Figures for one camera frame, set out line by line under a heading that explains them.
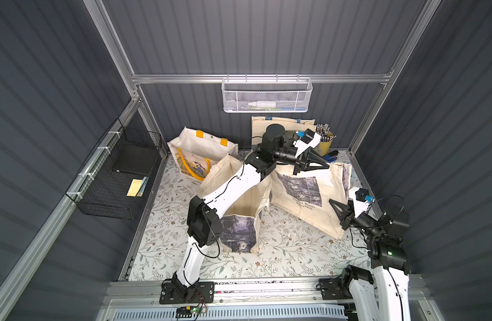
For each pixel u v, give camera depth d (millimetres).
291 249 846
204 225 523
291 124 1055
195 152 1110
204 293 747
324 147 1079
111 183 737
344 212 632
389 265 494
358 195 580
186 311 704
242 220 652
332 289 740
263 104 872
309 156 604
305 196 756
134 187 738
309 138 541
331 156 1149
